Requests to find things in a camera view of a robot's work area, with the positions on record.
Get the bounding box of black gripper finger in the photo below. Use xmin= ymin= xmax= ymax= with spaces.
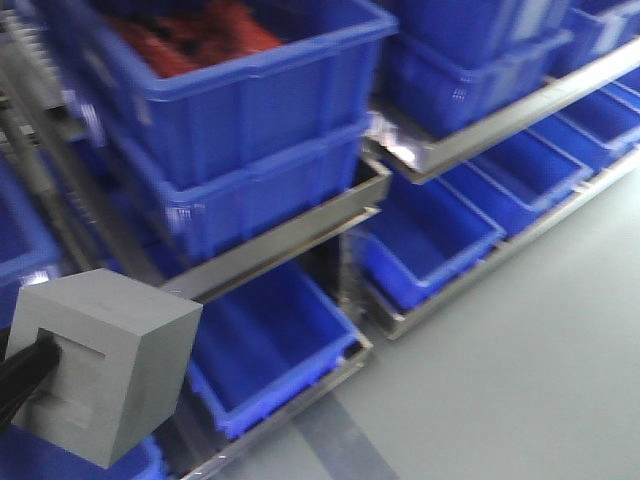
xmin=0 ymin=333 xmax=65 ymax=431

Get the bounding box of grey block with square hole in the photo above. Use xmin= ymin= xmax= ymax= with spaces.
xmin=7 ymin=268 xmax=205 ymax=470

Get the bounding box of steel roller rack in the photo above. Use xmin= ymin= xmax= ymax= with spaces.
xmin=0 ymin=0 xmax=394 ymax=480

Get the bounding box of pile of red bags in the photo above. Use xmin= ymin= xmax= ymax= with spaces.
xmin=99 ymin=0 xmax=286 ymax=79

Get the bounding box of steel rack on castors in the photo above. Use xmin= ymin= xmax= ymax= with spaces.
xmin=362 ymin=29 xmax=640 ymax=342

